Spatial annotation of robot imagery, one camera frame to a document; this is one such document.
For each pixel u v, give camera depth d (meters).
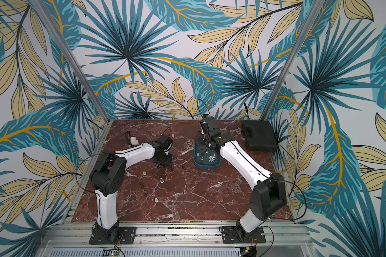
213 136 0.62
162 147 0.78
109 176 0.52
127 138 1.07
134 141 1.04
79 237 0.75
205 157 1.00
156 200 0.83
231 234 0.73
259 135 1.07
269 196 0.43
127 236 0.73
